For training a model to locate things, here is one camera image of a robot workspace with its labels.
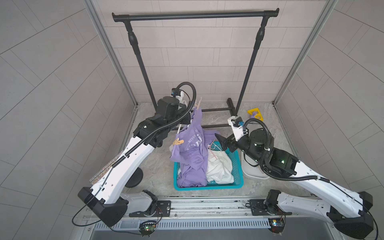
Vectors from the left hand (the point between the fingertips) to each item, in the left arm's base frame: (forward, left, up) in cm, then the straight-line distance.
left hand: (191, 108), depth 67 cm
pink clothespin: (+7, -3, -5) cm, 9 cm away
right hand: (-10, -14, -3) cm, 17 cm away
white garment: (-17, -15, -27) cm, 35 cm away
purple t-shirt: (-14, 0, -20) cm, 24 cm away
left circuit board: (-42, +18, -32) cm, 55 cm away
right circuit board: (-41, -40, -35) cm, 67 cm away
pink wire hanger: (-6, -10, -25) cm, 27 cm away
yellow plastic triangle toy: (+23, -48, -33) cm, 62 cm away
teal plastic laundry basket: (-23, -24, -29) cm, 44 cm away
